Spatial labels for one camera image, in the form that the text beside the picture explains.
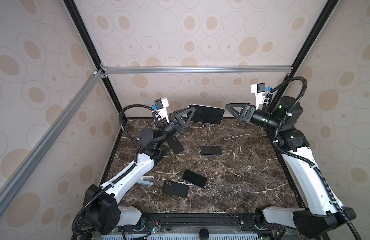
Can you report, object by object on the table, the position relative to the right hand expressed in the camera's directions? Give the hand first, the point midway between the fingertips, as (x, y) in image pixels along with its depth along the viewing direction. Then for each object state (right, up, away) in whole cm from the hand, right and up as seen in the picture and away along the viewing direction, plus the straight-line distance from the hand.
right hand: (228, 108), depth 57 cm
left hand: (-12, -3, -5) cm, 13 cm away
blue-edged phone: (0, -22, +44) cm, 49 cm away
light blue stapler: (-39, -38, +30) cm, 62 cm away
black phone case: (-24, -18, +47) cm, 56 cm away
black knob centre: (-9, -52, +6) cm, 53 cm away
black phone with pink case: (-11, -37, +32) cm, 50 cm away
